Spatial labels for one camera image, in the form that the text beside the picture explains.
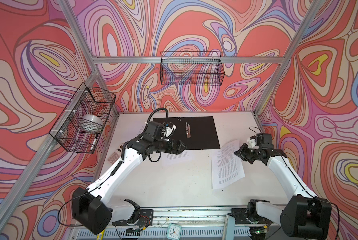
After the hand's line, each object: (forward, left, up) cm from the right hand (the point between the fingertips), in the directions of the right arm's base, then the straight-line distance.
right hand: (235, 155), depth 83 cm
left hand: (0, +31, +12) cm, 33 cm away
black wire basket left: (+7, +80, +20) cm, 83 cm away
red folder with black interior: (+26, +21, -11) cm, 35 cm away
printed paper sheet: (-5, +5, -5) cm, 9 cm away
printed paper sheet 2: (+4, +28, -11) cm, 30 cm away
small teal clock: (-34, +35, -9) cm, 50 cm away
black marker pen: (0, +73, +16) cm, 75 cm away
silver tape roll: (+7, +73, +24) cm, 77 cm away
